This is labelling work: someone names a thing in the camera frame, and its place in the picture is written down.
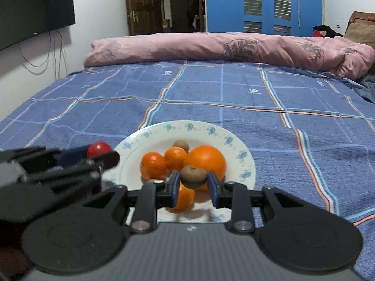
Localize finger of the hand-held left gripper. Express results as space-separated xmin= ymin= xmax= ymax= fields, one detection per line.
xmin=25 ymin=152 xmax=120 ymax=188
xmin=0 ymin=145 xmax=94 ymax=167

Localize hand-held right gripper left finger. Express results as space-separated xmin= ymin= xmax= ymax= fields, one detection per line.
xmin=83 ymin=170 xmax=181 ymax=232

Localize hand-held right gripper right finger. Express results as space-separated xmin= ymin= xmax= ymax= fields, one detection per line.
xmin=207 ymin=171 xmax=296 ymax=232

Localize small orange tangerine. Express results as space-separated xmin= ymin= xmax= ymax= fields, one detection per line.
xmin=163 ymin=147 xmax=188 ymax=172
xmin=165 ymin=180 xmax=195 ymax=211
xmin=140 ymin=152 xmax=168 ymax=180

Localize red cherry tomato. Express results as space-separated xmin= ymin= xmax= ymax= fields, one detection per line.
xmin=87 ymin=142 xmax=113 ymax=159

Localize small brown kiwi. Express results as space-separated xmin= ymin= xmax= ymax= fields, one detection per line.
xmin=180 ymin=165 xmax=209 ymax=190
xmin=173 ymin=140 xmax=190 ymax=153

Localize large orange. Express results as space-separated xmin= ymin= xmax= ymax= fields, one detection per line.
xmin=182 ymin=145 xmax=227 ymax=192

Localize white floral-rim plate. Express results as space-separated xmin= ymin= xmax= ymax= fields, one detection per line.
xmin=101 ymin=121 xmax=256 ymax=223

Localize blue plaid bed sheet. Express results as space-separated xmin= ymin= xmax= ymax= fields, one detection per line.
xmin=0 ymin=60 xmax=375 ymax=281

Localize pink duvet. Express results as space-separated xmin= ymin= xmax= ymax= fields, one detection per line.
xmin=83 ymin=32 xmax=375 ymax=80

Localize brown wooden door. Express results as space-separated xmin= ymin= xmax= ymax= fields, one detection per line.
xmin=124 ymin=0 xmax=165 ymax=36

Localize grey-blue crumpled cloth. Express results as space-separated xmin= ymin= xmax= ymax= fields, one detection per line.
xmin=355 ymin=74 xmax=375 ymax=104

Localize blue wardrobe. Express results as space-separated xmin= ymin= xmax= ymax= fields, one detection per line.
xmin=203 ymin=0 xmax=324 ymax=37

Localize red and black item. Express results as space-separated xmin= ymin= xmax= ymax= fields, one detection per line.
xmin=312 ymin=25 xmax=345 ymax=38

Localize brown pillow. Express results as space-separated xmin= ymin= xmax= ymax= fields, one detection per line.
xmin=343 ymin=23 xmax=375 ymax=49

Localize wooden headboard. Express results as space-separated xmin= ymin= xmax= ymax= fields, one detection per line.
xmin=349 ymin=11 xmax=375 ymax=26

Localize hanging black cables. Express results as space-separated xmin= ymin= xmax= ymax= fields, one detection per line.
xmin=18 ymin=29 xmax=68 ymax=80

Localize black wall television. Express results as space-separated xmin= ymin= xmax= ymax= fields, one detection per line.
xmin=0 ymin=0 xmax=76 ymax=51

